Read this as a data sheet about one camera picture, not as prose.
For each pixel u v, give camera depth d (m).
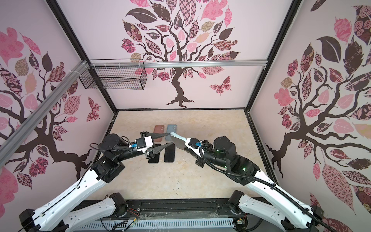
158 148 0.50
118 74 0.95
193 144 0.49
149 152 0.49
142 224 0.70
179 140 0.52
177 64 0.92
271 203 0.44
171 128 1.08
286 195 0.41
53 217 0.39
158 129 1.07
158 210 0.73
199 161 0.53
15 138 0.52
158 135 0.52
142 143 0.43
